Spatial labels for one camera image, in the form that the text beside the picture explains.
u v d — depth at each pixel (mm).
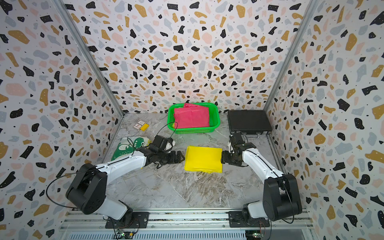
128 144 973
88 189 433
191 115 1118
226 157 793
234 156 647
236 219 736
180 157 813
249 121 1118
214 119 1158
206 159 923
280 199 423
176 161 792
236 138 702
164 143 722
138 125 1127
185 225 732
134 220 724
